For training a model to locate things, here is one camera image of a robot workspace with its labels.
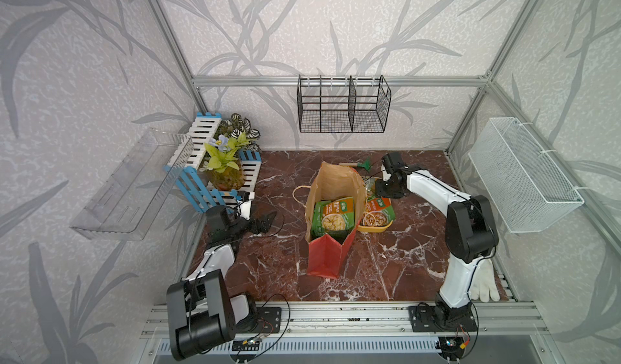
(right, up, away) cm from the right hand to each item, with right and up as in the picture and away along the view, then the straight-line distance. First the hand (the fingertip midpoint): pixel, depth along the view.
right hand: (380, 190), depth 97 cm
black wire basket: (-14, +37, +8) cm, 41 cm away
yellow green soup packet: (-19, -9, -11) cm, 23 cm away
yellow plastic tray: (-4, -14, -7) cm, 16 cm away
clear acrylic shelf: (-77, -2, -33) cm, 83 cm away
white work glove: (+32, -30, -15) cm, 46 cm away
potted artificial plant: (-59, +15, -8) cm, 62 cm away
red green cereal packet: (-1, -9, -1) cm, 9 cm away
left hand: (-44, -6, -11) cm, 46 cm away
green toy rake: (-3, +11, +17) cm, 21 cm away
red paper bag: (-20, +4, -9) cm, 22 cm away
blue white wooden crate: (-67, +9, -20) cm, 71 cm away
